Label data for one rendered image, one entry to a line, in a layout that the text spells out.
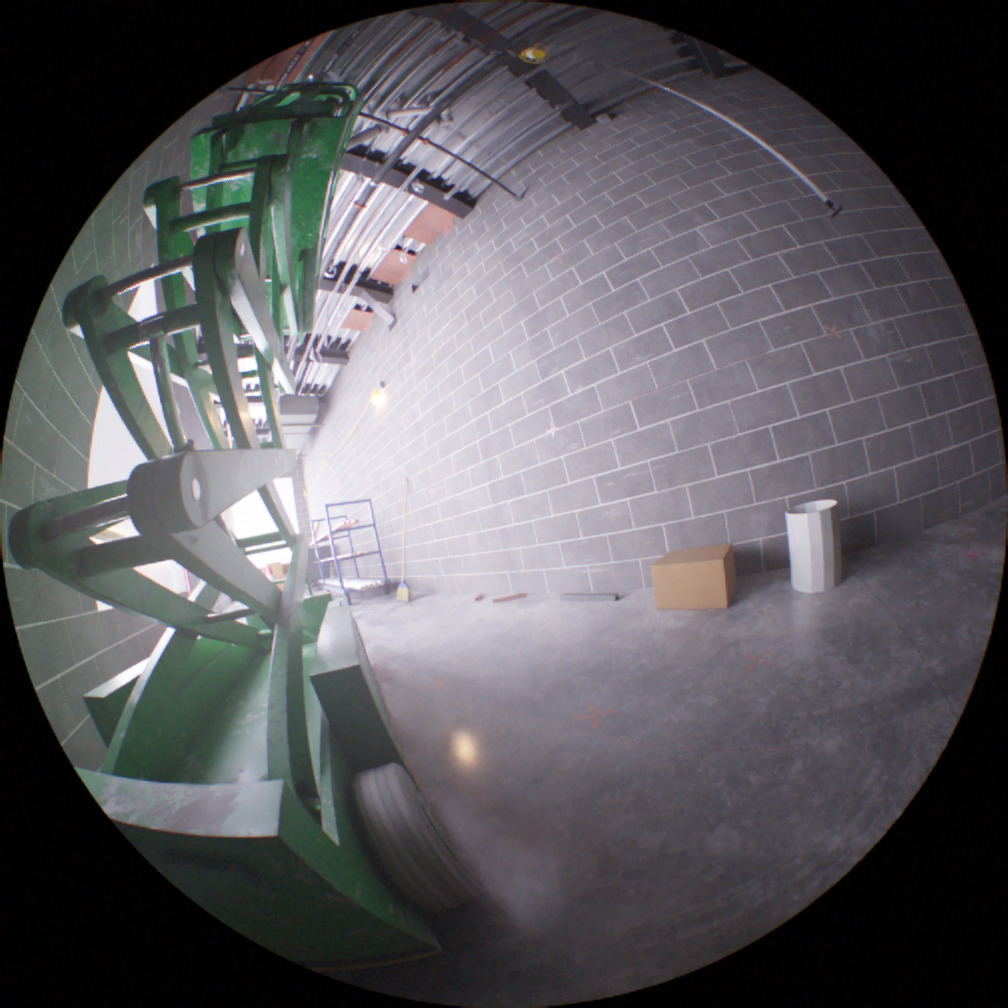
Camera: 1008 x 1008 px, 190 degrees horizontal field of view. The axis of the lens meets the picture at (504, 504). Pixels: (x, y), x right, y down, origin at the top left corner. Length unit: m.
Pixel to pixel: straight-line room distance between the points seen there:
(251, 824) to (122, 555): 0.47
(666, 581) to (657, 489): 0.62
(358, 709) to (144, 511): 0.49
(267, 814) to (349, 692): 0.38
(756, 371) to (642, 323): 0.80
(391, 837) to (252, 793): 0.21
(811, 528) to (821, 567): 0.19
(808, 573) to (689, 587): 0.62
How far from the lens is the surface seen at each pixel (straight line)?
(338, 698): 0.65
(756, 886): 0.70
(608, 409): 2.10
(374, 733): 0.69
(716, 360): 2.02
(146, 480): 0.45
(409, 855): 0.50
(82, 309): 0.89
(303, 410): 6.62
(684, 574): 1.60
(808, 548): 1.59
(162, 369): 0.86
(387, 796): 0.52
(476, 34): 3.68
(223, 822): 0.34
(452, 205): 4.18
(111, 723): 0.99
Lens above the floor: 0.65
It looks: 3 degrees up
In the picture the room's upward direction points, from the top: 13 degrees counter-clockwise
